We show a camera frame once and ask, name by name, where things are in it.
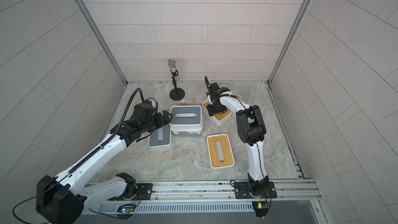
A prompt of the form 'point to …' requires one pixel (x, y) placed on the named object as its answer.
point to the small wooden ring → (194, 99)
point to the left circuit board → (125, 211)
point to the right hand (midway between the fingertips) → (214, 111)
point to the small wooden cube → (183, 101)
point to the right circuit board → (261, 209)
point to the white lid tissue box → (192, 130)
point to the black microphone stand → (176, 94)
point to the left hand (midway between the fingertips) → (171, 117)
